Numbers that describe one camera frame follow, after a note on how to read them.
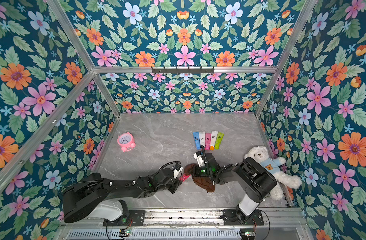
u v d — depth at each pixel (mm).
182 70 932
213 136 1045
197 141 1016
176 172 765
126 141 1012
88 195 477
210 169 720
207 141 1016
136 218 738
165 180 665
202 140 1016
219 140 1022
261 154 841
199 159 841
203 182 854
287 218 751
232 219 716
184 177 859
